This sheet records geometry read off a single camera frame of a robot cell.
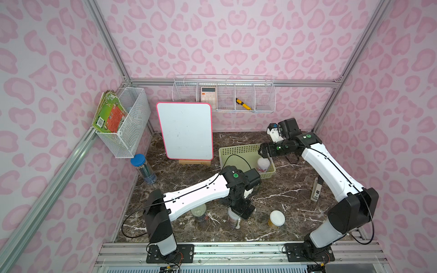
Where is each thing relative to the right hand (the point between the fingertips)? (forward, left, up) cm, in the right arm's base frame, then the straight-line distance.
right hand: (266, 149), depth 82 cm
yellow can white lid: (-29, +16, -9) cm, 35 cm away
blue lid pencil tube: (-7, +60, -14) cm, 62 cm away
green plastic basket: (+11, +9, -22) cm, 26 cm away
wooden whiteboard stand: (+4, +38, -18) cm, 42 cm away
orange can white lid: (-28, -4, -15) cm, 32 cm away
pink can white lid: (-1, 0, -12) cm, 12 cm away
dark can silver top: (-27, +31, -11) cm, 43 cm away
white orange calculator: (+31, +30, +10) cm, 44 cm away
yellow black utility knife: (+31, +12, +5) cm, 33 cm away
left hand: (-26, +13, -7) cm, 30 cm away
